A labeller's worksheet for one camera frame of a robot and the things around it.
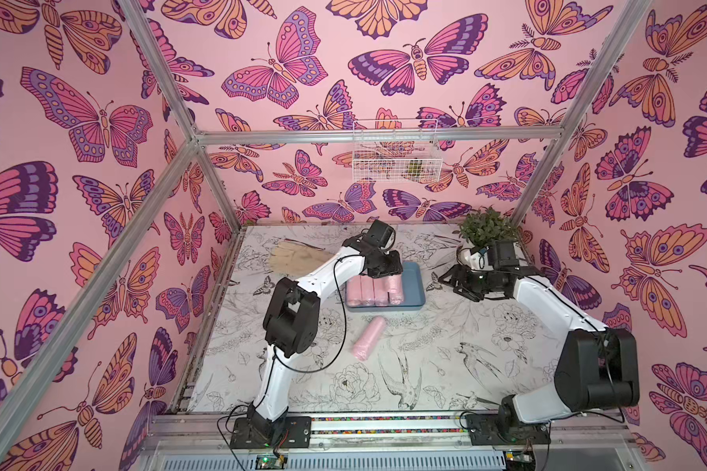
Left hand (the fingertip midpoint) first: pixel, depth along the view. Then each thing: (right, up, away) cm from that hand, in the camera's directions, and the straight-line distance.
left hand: (404, 268), depth 92 cm
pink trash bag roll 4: (-11, -20, -5) cm, 24 cm away
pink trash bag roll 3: (-4, -5, -4) cm, 8 cm away
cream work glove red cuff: (-37, +3, +14) cm, 40 cm away
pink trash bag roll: (-16, -8, +5) cm, 18 cm away
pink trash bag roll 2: (-7, -8, +3) cm, 11 cm away
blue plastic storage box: (+5, -5, +11) cm, 13 cm away
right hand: (+10, -4, -5) cm, 12 cm away
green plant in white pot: (+24, +12, 0) cm, 27 cm away
